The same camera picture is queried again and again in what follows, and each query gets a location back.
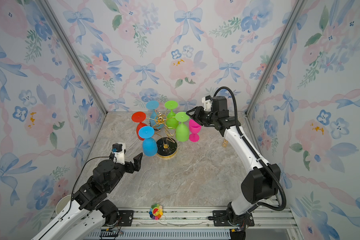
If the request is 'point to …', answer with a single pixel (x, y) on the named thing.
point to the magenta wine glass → (195, 128)
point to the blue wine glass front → (149, 145)
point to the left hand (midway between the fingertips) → (133, 151)
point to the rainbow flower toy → (156, 211)
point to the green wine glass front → (182, 131)
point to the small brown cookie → (225, 143)
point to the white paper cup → (61, 202)
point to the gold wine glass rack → (166, 147)
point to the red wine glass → (139, 117)
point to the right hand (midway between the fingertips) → (187, 113)
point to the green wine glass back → (171, 122)
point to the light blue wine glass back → (156, 121)
